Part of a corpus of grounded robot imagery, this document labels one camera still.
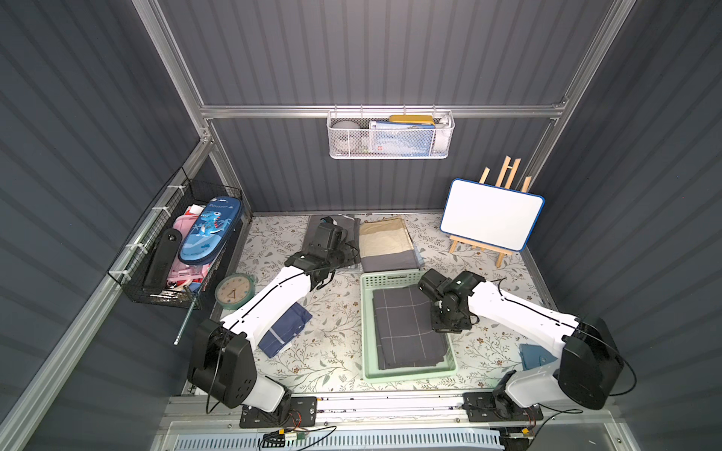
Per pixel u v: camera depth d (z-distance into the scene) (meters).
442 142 0.87
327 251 0.63
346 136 0.83
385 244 1.09
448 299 0.59
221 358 0.41
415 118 0.89
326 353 0.84
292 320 0.89
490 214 0.92
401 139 0.86
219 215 0.71
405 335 0.83
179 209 0.77
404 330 0.85
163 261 0.63
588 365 0.41
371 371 0.81
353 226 1.12
